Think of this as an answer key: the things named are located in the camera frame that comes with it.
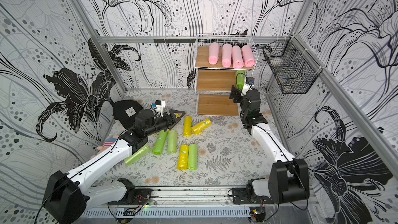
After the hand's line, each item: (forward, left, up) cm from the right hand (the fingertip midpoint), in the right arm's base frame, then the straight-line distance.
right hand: (243, 84), depth 80 cm
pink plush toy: (-23, +74, -21) cm, 81 cm away
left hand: (-17, +30, -6) cm, 35 cm away
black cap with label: (-1, +72, -22) cm, 76 cm away
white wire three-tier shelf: (+10, +15, -7) cm, 20 cm away
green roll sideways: (+9, 0, -1) cm, 9 cm away
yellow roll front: (-29, +32, -26) cm, 51 cm away
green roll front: (-33, +27, -26) cm, 50 cm away
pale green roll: (-20, +40, -26) cm, 51 cm away
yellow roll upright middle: (-10, +32, -26) cm, 43 cm away
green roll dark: (-22, +47, -26) cm, 58 cm away
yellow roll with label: (-12, +26, -26) cm, 38 cm away
